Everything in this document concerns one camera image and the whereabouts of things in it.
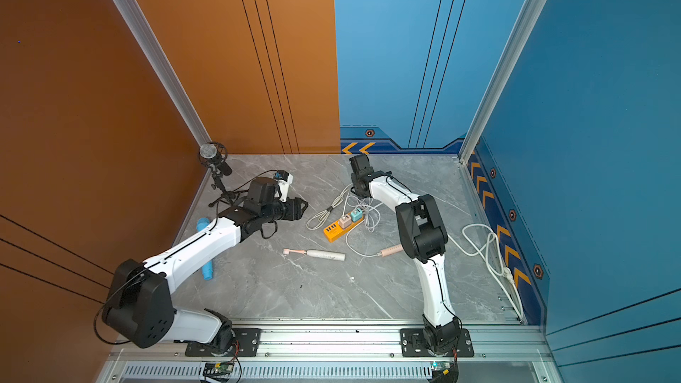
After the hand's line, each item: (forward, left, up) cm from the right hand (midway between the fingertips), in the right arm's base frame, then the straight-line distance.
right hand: (354, 179), depth 104 cm
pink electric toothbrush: (-28, -12, -5) cm, 31 cm away
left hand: (-17, +18, +10) cm, 26 cm away
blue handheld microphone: (-19, +54, -2) cm, 58 cm away
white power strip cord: (-23, -45, -8) cm, 51 cm away
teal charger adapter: (-17, -1, +1) cm, 17 cm away
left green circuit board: (-61, +38, -10) cm, 73 cm away
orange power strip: (-21, +8, -4) cm, 23 cm away
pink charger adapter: (-20, +3, 0) cm, 20 cm away
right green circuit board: (-61, -23, -7) cm, 66 cm away
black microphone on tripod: (-5, +47, +18) cm, 51 cm away
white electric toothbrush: (-30, +7, -5) cm, 31 cm away
